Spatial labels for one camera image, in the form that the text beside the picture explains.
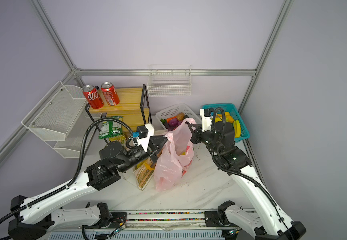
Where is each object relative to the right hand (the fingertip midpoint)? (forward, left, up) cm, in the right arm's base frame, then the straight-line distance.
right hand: (187, 124), depth 65 cm
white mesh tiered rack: (+10, +68, -7) cm, 69 cm away
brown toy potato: (+37, +4, -32) cm, 50 cm away
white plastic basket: (+41, +10, -30) cm, 52 cm away
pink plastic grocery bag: (-14, +5, -5) cm, 15 cm away
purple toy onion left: (+31, +9, -32) cm, 45 cm away
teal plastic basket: (+47, -37, -31) cm, 67 cm away
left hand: (-10, +7, +5) cm, 13 cm away
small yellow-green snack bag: (+16, +45, -32) cm, 57 cm away
